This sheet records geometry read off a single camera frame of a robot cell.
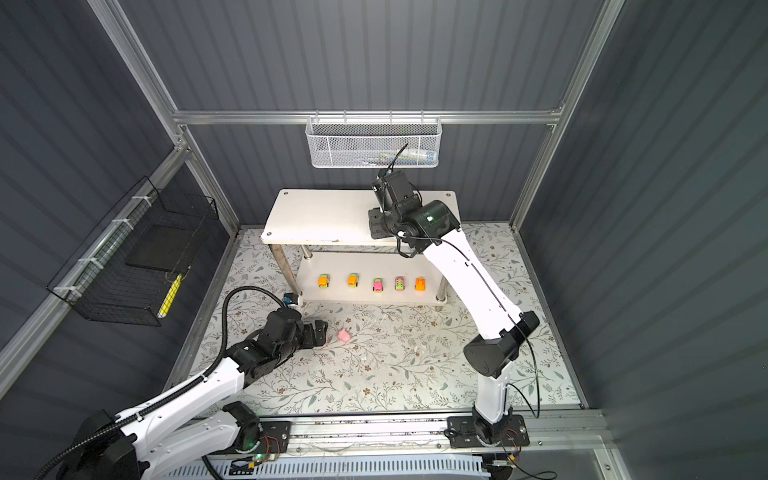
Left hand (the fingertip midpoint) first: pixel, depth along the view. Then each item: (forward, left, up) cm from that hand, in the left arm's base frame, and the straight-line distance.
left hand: (313, 325), depth 84 cm
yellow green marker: (-2, +30, +18) cm, 35 cm away
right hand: (+13, -21, +28) cm, 37 cm away
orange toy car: (+12, -32, 0) cm, 34 cm away
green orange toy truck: (+15, -11, 0) cm, 18 cm away
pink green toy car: (+13, -26, 0) cm, 28 cm away
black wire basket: (+7, +41, +19) cm, 46 cm away
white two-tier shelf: (+9, -6, +26) cm, 28 cm away
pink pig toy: (-1, -8, -7) cm, 10 cm away
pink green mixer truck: (+12, -19, 0) cm, 22 cm away
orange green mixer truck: (+15, -1, 0) cm, 15 cm away
